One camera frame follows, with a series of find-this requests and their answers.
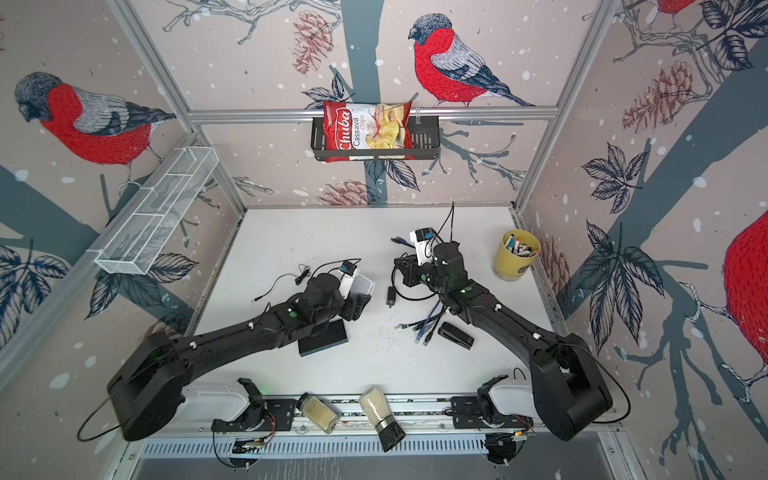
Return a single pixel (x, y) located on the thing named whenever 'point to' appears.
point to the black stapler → (455, 335)
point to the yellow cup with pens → (515, 254)
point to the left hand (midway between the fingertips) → (361, 293)
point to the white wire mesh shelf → (138, 239)
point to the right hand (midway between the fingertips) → (391, 266)
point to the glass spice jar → (326, 419)
